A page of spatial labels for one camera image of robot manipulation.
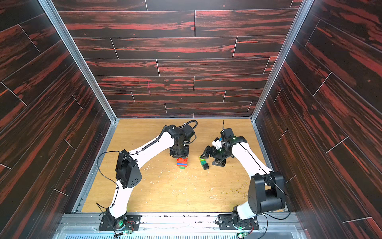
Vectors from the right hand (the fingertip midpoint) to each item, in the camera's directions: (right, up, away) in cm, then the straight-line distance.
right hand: (210, 159), depth 85 cm
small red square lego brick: (-17, 0, -1) cm, 17 cm away
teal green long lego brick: (-3, -3, +9) cm, 10 cm away
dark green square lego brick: (-17, -7, +9) cm, 20 cm away
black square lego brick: (-2, -5, +5) cm, 8 cm away
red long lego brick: (-17, -6, +10) cm, 20 cm away
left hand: (-14, 0, +1) cm, 14 cm away
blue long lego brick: (-17, -5, +9) cm, 20 cm away
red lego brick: (-16, -1, 0) cm, 16 cm away
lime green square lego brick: (-4, -2, +9) cm, 10 cm away
